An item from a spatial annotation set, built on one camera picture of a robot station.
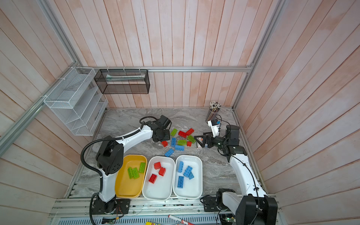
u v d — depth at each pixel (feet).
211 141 2.25
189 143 3.23
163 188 2.61
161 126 2.43
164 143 3.16
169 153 3.04
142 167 2.84
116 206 2.38
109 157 1.79
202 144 2.27
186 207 2.42
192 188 2.61
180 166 2.81
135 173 2.77
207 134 2.29
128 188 2.68
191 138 3.22
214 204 2.41
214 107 3.20
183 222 2.25
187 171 2.74
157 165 2.82
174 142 3.28
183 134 3.32
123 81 3.41
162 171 2.73
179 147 3.05
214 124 2.26
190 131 3.41
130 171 2.72
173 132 3.42
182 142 3.21
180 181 2.60
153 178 2.72
